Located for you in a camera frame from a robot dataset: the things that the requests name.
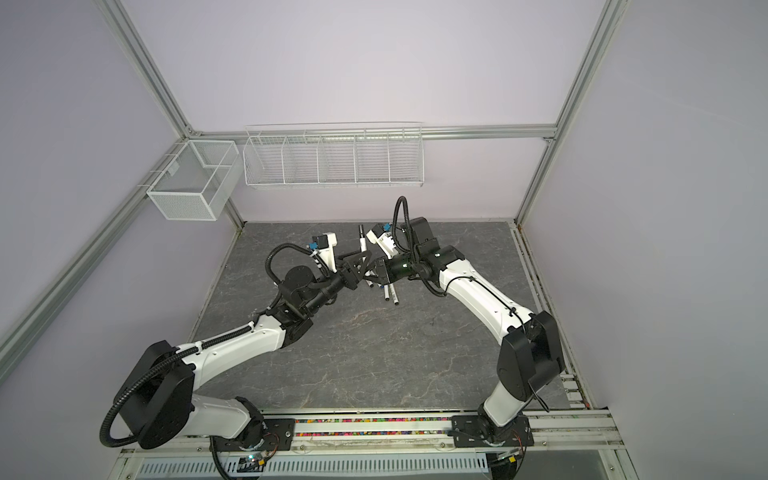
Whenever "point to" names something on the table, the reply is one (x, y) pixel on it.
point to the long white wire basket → (330, 155)
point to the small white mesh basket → (198, 181)
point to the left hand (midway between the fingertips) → (371, 256)
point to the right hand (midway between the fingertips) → (364, 277)
